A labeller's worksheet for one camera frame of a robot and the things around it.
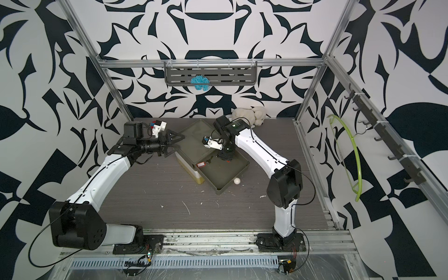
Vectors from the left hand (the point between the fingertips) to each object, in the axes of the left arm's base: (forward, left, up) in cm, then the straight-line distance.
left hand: (181, 140), depth 77 cm
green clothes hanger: (-23, -67, -3) cm, 71 cm away
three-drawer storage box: (-3, -5, -3) cm, 7 cm away
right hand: (+2, -20, -9) cm, 22 cm away
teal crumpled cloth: (+32, -7, +8) cm, 34 cm away
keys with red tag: (-6, -8, -10) cm, 14 cm away
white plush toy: (+31, -39, -17) cm, 52 cm away
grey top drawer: (-12, -17, -10) cm, 23 cm away
